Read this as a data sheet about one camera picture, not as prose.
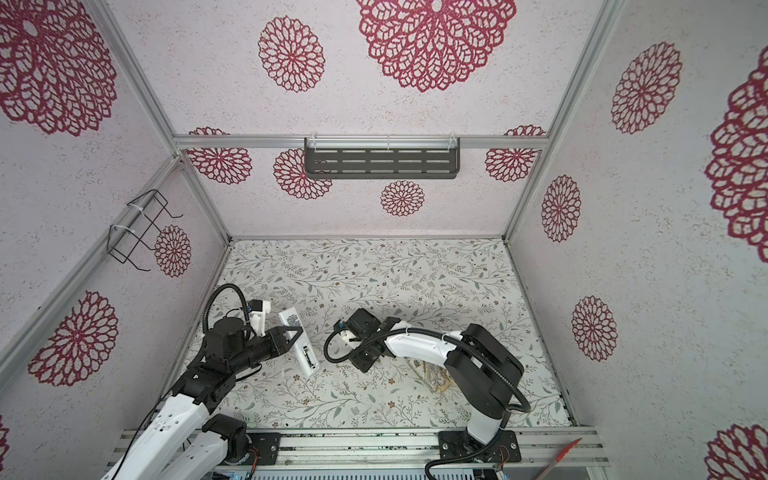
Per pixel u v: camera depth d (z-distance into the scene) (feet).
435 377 2.72
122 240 2.39
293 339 2.44
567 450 2.35
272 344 2.18
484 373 1.50
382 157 3.00
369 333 2.22
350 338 2.52
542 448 2.50
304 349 2.49
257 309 2.30
